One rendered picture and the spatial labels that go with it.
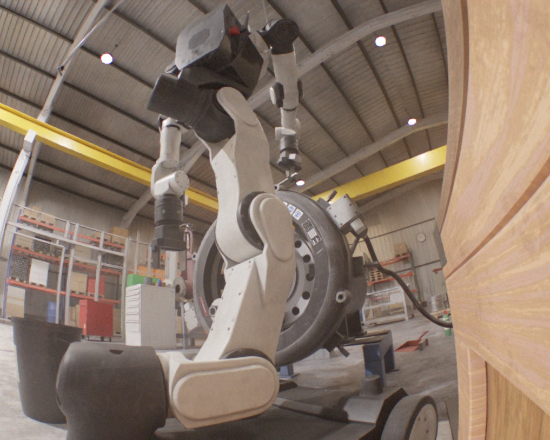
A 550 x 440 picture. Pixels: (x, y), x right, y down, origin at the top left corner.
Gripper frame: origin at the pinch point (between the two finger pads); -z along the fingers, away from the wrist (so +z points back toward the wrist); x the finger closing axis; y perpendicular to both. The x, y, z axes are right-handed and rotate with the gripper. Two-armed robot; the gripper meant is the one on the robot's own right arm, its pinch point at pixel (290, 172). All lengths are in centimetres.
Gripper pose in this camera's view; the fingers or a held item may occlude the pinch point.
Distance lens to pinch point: 117.6
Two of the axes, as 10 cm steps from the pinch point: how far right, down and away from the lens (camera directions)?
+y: -6.0, 3.0, 7.4
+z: -0.2, -9.3, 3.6
